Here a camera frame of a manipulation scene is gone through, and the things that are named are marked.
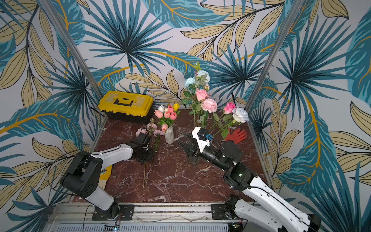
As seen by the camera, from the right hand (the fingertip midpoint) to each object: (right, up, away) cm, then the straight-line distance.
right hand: (181, 136), depth 56 cm
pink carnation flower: (-18, -2, +44) cm, 48 cm away
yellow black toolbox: (-39, +17, +42) cm, 59 cm away
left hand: (-20, -17, +35) cm, 44 cm away
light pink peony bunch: (-24, +2, +47) cm, 53 cm away
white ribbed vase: (-9, -2, +34) cm, 35 cm away
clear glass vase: (+7, -17, +31) cm, 36 cm away
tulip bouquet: (-8, +9, +19) cm, 22 cm away
